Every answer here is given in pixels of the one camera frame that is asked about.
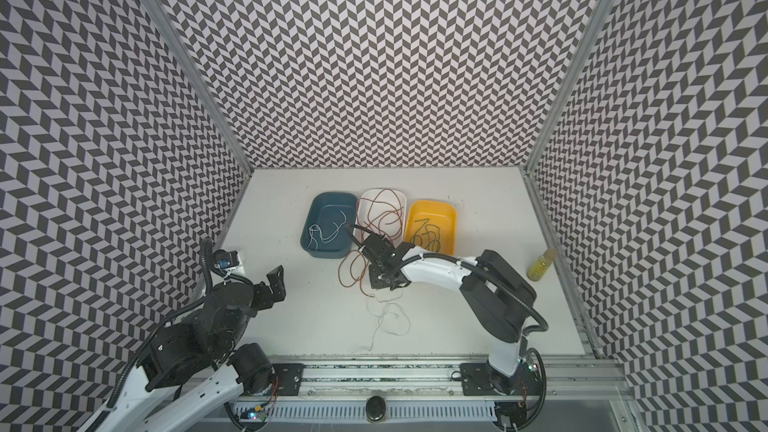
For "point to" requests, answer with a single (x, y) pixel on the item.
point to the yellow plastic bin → (442, 213)
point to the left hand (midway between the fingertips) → (269, 274)
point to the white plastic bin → (369, 193)
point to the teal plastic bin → (325, 231)
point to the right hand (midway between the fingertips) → (381, 276)
